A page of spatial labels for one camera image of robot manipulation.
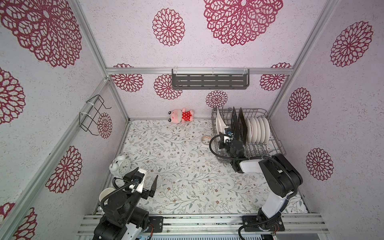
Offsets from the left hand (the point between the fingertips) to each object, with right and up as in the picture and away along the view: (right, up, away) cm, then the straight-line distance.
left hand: (147, 175), depth 68 cm
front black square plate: (+47, +25, +25) cm, 59 cm away
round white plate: (+57, +21, +27) cm, 66 cm away
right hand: (+39, +21, +23) cm, 50 cm away
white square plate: (+39, +24, +20) cm, 50 cm away
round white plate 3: (+63, +21, +27) cm, 72 cm away
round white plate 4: (+66, +21, +27) cm, 74 cm away
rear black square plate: (+53, +23, +25) cm, 63 cm away
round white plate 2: (+61, +21, +29) cm, 71 cm away
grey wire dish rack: (+77, +11, +34) cm, 85 cm away
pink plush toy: (+9, +32, +47) cm, 57 cm away
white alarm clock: (-20, 0, +16) cm, 25 cm away
